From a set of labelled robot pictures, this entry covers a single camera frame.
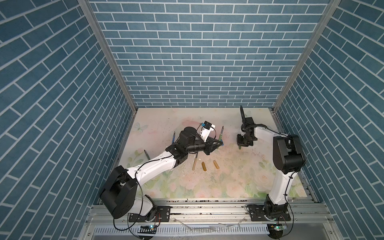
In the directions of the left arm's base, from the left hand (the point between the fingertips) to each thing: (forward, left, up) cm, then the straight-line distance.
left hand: (221, 144), depth 72 cm
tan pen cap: (0, 0, -24) cm, 24 cm away
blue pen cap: (+15, -6, -25) cm, 30 cm away
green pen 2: (+8, +44, -24) cm, 51 cm away
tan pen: (+2, +13, -24) cm, 27 cm away
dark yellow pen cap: (-1, +7, -24) cm, 25 cm away
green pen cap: (+12, -17, -23) cm, 32 cm away
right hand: (+16, -17, -23) cm, 32 cm away
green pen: (+3, 0, +3) cm, 5 cm away
